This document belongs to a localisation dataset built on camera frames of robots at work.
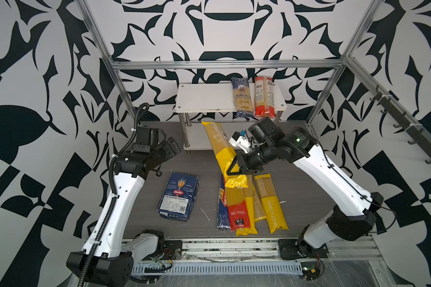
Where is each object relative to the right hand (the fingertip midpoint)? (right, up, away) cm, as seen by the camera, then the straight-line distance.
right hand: (228, 170), depth 61 cm
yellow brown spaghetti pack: (-1, +6, +2) cm, 6 cm away
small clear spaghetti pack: (+15, -22, +21) cm, 35 cm away
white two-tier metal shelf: (-5, +27, +20) cm, 34 cm away
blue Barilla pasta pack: (-21, -15, +20) cm, 33 cm away
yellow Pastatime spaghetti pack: (+21, -19, +23) cm, 37 cm away
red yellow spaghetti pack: (+6, -21, +18) cm, 28 cm away
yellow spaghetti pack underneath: (+11, -16, +24) cm, 31 cm away
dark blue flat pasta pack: (-1, -25, +18) cm, 31 cm away
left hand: (-24, +8, +12) cm, 28 cm away
